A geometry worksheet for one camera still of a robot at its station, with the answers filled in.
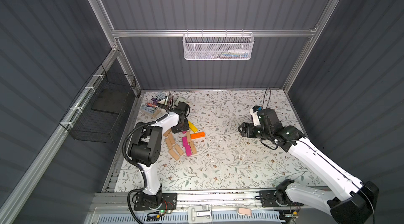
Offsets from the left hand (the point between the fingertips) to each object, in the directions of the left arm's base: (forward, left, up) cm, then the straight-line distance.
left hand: (184, 129), depth 97 cm
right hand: (-10, -33, +18) cm, 39 cm away
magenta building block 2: (-7, -1, -2) cm, 8 cm away
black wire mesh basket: (-8, +38, +25) cm, 46 cm away
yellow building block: (+2, -5, -1) cm, 6 cm away
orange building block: (-4, -7, -1) cm, 8 cm away
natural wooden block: (-15, +5, -3) cm, 16 cm away
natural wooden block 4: (-10, +8, -2) cm, 13 cm away
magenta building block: (-13, -3, -2) cm, 14 cm away
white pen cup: (+16, +11, +9) cm, 21 cm away
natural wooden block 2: (-12, -6, -2) cm, 14 cm away
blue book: (+18, +25, 0) cm, 30 cm away
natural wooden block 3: (-12, +3, -3) cm, 13 cm away
